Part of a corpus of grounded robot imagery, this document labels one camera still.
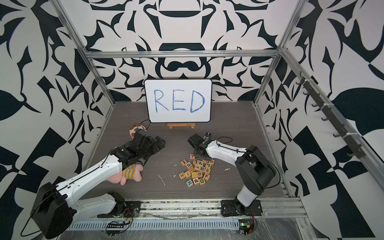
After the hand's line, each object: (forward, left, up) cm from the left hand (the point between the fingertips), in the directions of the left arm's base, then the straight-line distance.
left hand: (160, 142), depth 83 cm
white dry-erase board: (+26, -10, +6) cm, 28 cm away
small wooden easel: (+18, -18, -9) cm, 27 cm away
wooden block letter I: (-14, -14, -11) cm, 23 cm away
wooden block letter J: (-7, -12, -11) cm, 18 cm away
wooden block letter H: (-15, -11, -12) cm, 22 cm away
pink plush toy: (-13, +14, -6) cm, 20 cm away
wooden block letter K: (-19, -15, -11) cm, 27 cm away
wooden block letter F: (-16, -25, -11) cm, 31 cm away
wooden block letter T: (-4, -17, -11) cm, 21 cm away
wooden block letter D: (-18, -22, -11) cm, 31 cm away
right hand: (-1, -22, -11) cm, 25 cm away
